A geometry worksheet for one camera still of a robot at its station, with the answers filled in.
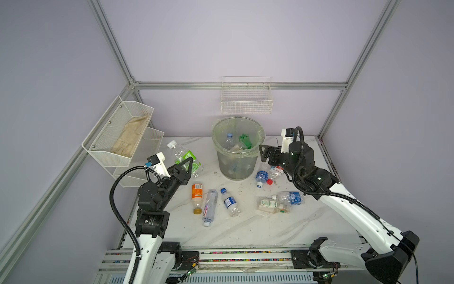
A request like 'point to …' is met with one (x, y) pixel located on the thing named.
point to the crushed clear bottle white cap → (208, 213)
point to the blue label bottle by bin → (261, 177)
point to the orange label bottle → (197, 196)
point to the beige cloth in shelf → (127, 140)
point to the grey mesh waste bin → (237, 169)
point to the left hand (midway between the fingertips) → (190, 162)
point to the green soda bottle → (244, 138)
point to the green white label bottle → (273, 204)
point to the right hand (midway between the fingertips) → (264, 148)
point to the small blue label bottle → (230, 203)
